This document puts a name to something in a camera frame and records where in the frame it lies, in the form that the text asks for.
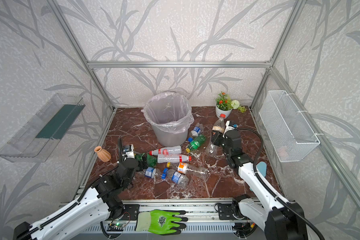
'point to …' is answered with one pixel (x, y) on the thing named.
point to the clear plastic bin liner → (169, 111)
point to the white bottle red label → (173, 158)
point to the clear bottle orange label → (185, 168)
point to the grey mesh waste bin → (163, 138)
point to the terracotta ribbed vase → (103, 154)
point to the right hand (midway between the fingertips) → (215, 127)
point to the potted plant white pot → (223, 104)
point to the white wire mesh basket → (291, 134)
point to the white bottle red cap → (168, 150)
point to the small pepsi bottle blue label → (194, 133)
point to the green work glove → (161, 222)
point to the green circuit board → (117, 224)
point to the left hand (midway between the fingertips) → (142, 151)
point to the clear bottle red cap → (212, 149)
